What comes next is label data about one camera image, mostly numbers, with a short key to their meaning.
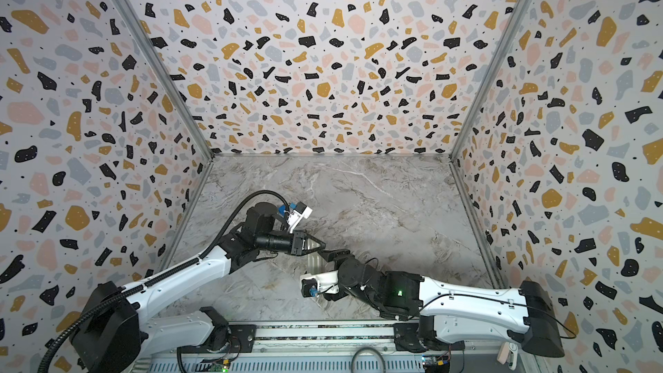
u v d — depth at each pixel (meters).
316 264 0.71
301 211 0.72
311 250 0.70
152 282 0.45
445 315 0.47
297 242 0.66
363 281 0.48
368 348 0.71
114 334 0.39
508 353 0.71
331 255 0.62
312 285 0.55
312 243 0.72
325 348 0.73
